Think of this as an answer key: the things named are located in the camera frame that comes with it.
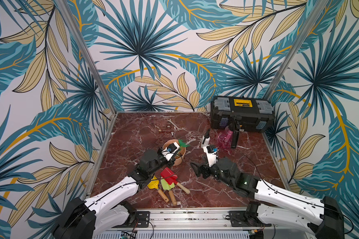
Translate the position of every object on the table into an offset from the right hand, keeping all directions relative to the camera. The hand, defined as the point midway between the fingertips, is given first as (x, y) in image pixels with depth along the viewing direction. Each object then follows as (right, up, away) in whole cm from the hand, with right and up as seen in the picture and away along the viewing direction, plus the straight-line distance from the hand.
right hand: (190, 168), depth 70 cm
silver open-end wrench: (-13, +25, +44) cm, 52 cm away
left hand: (-6, +8, +7) cm, 12 cm away
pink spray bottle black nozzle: (+23, +13, +23) cm, 35 cm away
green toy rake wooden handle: (-3, +9, +18) cm, 20 cm away
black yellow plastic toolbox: (+45, +28, +26) cm, 59 cm away
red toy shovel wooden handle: (-10, -10, +16) cm, 22 cm away
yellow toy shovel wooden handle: (-19, -12, +13) cm, 26 cm away
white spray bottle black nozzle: (+11, +12, +20) cm, 26 cm away
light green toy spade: (-12, -14, +13) cm, 23 cm away
